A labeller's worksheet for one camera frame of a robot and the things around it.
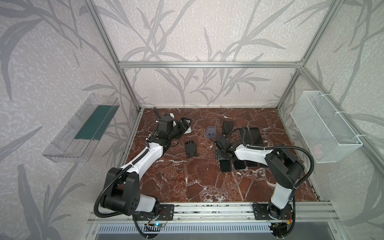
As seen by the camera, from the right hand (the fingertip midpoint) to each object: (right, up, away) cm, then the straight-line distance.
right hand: (221, 149), depth 96 cm
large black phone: (+21, +8, +6) cm, 23 cm away
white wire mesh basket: (+40, +13, -34) cm, 54 cm away
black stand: (+5, +15, +6) cm, 16 cm away
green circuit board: (-36, -33, -24) cm, 54 cm away
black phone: (+10, -8, -7) cm, 15 cm away
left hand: (-18, +20, -13) cm, 30 cm away
